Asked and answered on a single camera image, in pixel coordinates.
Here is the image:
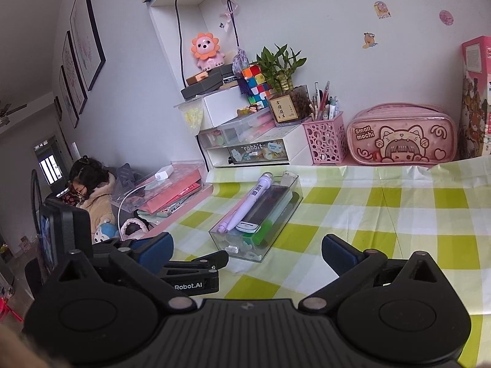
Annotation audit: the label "dark lead case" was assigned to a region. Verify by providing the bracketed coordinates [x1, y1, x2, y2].
[240, 184, 290, 226]

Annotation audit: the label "clear plastic stationery box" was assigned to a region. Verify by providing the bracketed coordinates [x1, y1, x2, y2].
[209, 171, 303, 263]

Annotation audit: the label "purple cartoon pen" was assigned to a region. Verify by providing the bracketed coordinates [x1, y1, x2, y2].
[217, 172, 273, 233]

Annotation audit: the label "pink book stack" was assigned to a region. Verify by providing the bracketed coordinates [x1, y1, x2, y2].
[136, 170, 201, 213]

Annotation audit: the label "clear plastic lidded case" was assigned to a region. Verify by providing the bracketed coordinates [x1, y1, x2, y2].
[111, 161, 206, 213]

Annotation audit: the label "white charger adapter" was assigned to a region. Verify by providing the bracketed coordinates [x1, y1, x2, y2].
[154, 165, 174, 181]

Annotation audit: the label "green highlighter marker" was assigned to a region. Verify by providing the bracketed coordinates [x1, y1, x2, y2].
[251, 192, 300, 247]

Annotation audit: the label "person in beige hoodie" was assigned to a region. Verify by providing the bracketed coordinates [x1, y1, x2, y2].
[69, 155, 116, 243]

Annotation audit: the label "green checked tablecloth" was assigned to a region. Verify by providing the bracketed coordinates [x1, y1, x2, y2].
[164, 156, 491, 368]

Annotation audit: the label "pink perforated pen holder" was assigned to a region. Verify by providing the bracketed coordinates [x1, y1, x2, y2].
[302, 112, 349, 165]

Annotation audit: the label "pink small mochi pencil case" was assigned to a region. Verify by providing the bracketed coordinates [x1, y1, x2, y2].
[346, 103, 457, 165]

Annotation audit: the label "white drawer organizer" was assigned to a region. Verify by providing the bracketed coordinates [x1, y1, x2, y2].
[198, 125, 313, 169]

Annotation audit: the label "pens in holder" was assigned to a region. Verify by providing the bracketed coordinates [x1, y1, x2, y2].
[310, 81, 341, 121]

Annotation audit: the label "clear storage box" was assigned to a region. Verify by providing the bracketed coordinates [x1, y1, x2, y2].
[218, 108, 275, 145]

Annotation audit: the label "lucky bamboo plant pot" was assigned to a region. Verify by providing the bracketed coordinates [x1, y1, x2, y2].
[256, 44, 312, 125]

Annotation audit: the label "white storage box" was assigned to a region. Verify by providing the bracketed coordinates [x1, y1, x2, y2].
[201, 86, 249, 130]

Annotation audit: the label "colourful rubik cube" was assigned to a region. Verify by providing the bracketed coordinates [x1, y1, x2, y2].
[242, 65, 273, 109]

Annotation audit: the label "pink lion figurine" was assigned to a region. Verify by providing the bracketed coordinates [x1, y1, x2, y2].
[191, 33, 225, 71]

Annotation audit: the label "pink cartoon box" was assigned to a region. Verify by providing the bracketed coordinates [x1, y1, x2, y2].
[458, 36, 491, 159]

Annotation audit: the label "black power cable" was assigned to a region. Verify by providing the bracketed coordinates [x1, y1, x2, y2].
[174, 0, 189, 82]

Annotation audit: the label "framed wall picture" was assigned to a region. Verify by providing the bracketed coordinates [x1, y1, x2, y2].
[70, 0, 106, 90]

